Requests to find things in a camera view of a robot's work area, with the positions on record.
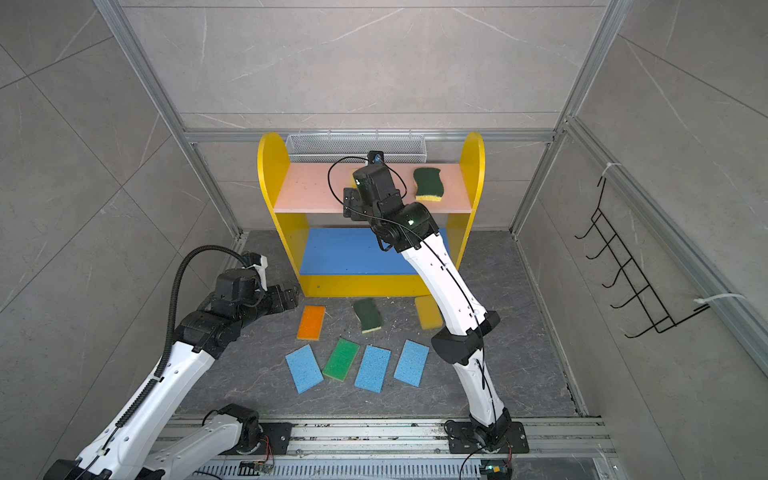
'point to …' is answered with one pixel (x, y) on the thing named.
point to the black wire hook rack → (646, 296)
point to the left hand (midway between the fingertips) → (286, 284)
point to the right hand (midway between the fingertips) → (367, 196)
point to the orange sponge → (312, 321)
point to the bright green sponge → (341, 360)
